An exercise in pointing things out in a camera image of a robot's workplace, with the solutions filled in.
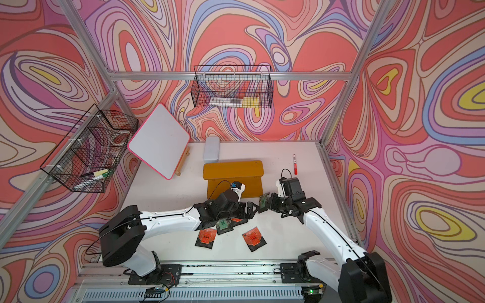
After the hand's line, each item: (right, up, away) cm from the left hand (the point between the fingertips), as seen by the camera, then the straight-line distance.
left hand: (255, 209), depth 80 cm
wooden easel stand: (-41, +15, +21) cm, 48 cm away
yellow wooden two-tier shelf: (-16, +14, +7) cm, 22 cm away
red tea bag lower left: (-22, -14, +3) cm, 26 cm away
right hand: (+5, 0, +2) cm, 6 cm away
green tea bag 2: (+4, +1, +5) cm, 7 cm away
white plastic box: (-25, +26, +31) cm, 48 cm away
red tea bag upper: (-9, -8, +7) cm, 14 cm away
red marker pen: (+25, +18, +28) cm, 42 cm away
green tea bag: (-14, -9, +4) cm, 17 cm away
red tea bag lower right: (-1, -13, +3) cm, 14 cm away
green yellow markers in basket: (-61, +16, -8) cm, 63 cm away
